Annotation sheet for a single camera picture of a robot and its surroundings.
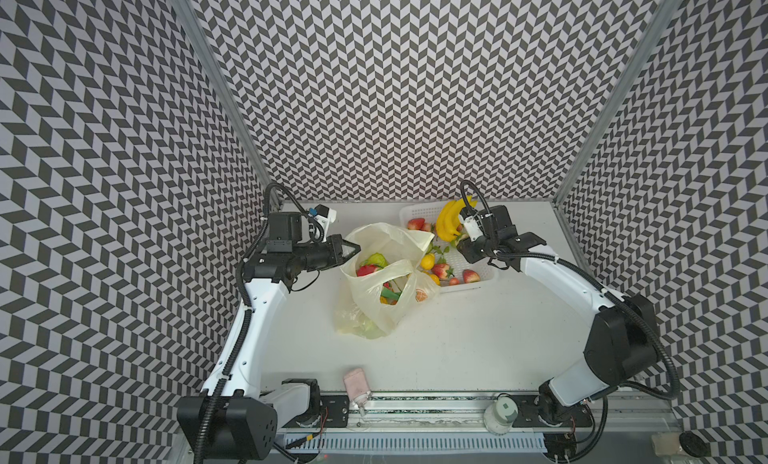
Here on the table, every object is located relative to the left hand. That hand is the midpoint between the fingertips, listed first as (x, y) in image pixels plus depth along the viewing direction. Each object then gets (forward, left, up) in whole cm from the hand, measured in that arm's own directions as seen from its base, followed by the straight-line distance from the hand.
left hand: (360, 250), depth 71 cm
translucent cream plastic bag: (-10, -6, +3) cm, 12 cm away
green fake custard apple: (+11, -2, -21) cm, 24 cm away
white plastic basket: (+14, -23, -25) cm, 37 cm away
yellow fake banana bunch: (+20, -25, -13) cm, 34 cm away
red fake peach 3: (+4, -26, -23) cm, 35 cm away
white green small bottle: (-32, -31, -17) cm, 48 cm away
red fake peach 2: (+8, -22, -23) cm, 33 cm away
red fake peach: (+26, -16, -21) cm, 37 cm away
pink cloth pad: (-25, +1, -20) cm, 32 cm away
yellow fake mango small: (+11, -18, -22) cm, 31 cm away
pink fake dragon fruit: (+5, +1, -18) cm, 19 cm away
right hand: (+9, -29, -13) cm, 33 cm away
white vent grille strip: (-37, -15, -27) cm, 48 cm away
